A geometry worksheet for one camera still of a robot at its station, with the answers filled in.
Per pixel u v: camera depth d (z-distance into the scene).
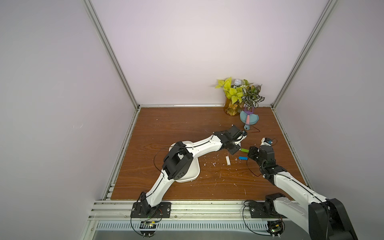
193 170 0.86
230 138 0.71
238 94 0.95
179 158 0.58
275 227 0.70
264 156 0.64
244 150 0.91
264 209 0.72
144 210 0.64
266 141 0.77
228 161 0.90
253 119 1.11
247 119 1.10
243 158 0.90
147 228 0.72
